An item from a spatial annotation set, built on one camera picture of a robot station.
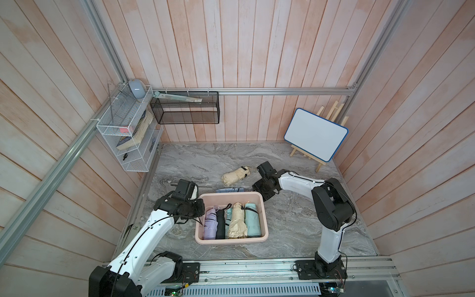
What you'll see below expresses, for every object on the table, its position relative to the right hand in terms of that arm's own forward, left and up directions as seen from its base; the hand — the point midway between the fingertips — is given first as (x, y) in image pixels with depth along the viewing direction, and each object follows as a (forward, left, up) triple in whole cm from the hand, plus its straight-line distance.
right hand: (253, 191), depth 97 cm
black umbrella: (-21, +15, +2) cm, 26 cm away
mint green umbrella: (-18, +1, +5) cm, 19 cm away
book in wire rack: (+8, +51, +33) cm, 62 cm away
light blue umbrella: (-1, +12, +2) cm, 12 cm away
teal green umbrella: (-15, +12, +2) cm, 20 cm away
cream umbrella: (+6, +12, +3) cm, 14 cm away
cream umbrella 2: (-23, +8, +9) cm, 26 cm away
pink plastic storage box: (-11, -1, +12) cm, 16 cm away
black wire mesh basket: (+39, +47, +22) cm, 65 cm away
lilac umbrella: (-20, +20, +6) cm, 29 cm away
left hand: (-16, +24, +9) cm, 30 cm away
